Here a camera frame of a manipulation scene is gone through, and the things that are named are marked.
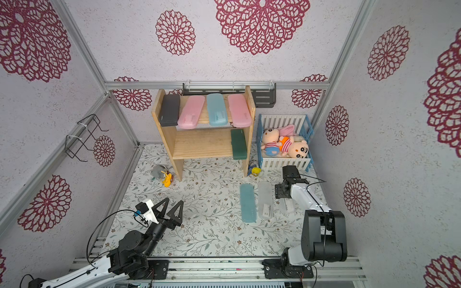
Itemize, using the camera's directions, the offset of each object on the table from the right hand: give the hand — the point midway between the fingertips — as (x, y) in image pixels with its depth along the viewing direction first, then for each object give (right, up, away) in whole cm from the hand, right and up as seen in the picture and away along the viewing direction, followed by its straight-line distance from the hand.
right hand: (291, 194), depth 90 cm
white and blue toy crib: (+16, +36, +24) cm, 46 cm away
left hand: (-52, +1, -19) cm, 55 cm away
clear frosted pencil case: (-4, -4, -3) cm, 7 cm away
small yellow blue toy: (-17, +11, +13) cm, 24 cm away
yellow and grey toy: (-69, +11, +10) cm, 70 cm away
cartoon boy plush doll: (+3, +25, +13) cm, 28 cm away
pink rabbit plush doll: (-7, +31, +14) cm, 35 cm away
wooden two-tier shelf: (-44, +27, +3) cm, 51 cm away
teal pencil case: (-22, -5, +3) cm, 22 cm away
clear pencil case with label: (-12, -4, +5) cm, 14 cm away
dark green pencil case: (-26, +26, +2) cm, 37 cm away
